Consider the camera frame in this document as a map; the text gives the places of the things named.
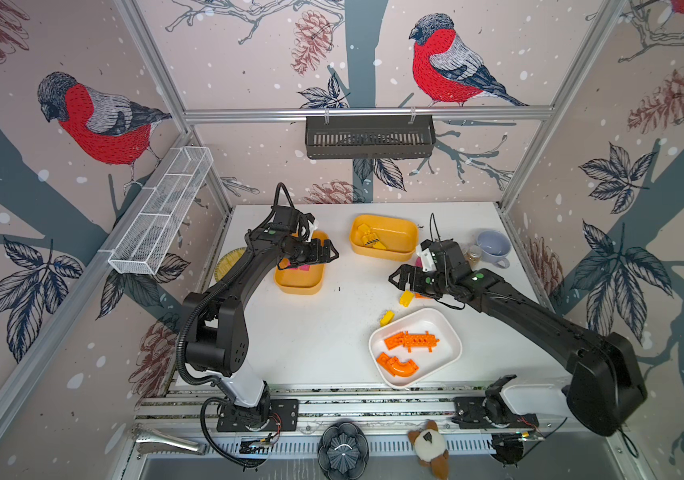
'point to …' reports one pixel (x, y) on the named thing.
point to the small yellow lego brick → (387, 318)
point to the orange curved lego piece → (396, 367)
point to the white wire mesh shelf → (138, 247)
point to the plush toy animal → (430, 448)
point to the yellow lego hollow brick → (364, 229)
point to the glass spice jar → (473, 255)
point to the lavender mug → (494, 247)
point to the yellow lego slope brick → (406, 298)
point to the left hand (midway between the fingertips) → (325, 255)
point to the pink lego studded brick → (303, 267)
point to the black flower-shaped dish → (343, 451)
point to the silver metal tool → (149, 440)
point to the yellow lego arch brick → (370, 239)
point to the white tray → (417, 322)
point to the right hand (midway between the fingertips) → (398, 284)
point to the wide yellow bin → (383, 237)
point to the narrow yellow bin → (303, 282)
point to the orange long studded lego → (412, 341)
